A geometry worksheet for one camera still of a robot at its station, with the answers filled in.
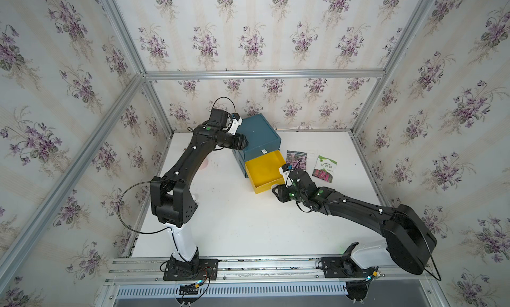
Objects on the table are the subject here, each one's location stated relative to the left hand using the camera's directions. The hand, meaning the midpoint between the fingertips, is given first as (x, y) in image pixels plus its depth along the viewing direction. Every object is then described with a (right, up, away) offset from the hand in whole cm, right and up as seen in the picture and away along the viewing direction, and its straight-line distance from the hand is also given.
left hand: (243, 144), depth 87 cm
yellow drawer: (+10, -13, +5) cm, 17 cm away
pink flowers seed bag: (+28, -8, +18) cm, 34 cm away
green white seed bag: (+42, -13, +15) cm, 46 cm away
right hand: (+15, -20, -2) cm, 25 cm away
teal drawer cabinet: (+9, +1, -1) cm, 9 cm away
